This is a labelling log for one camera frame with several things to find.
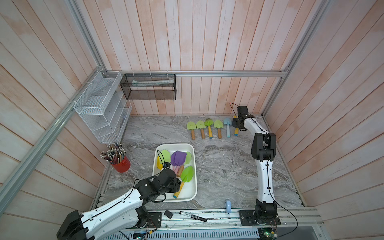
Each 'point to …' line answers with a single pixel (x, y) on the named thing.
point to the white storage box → (189, 193)
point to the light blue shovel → (228, 121)
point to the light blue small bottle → (228, 206)
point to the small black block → (168, 214)
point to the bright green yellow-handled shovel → (209, 122)
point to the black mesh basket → (149, 86)
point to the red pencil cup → (116, 155)
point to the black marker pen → (194, 217)
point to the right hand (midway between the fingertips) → (236, 122)
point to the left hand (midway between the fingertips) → (176, 185)
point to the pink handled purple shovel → (177, 159)
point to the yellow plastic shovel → (236, 130)
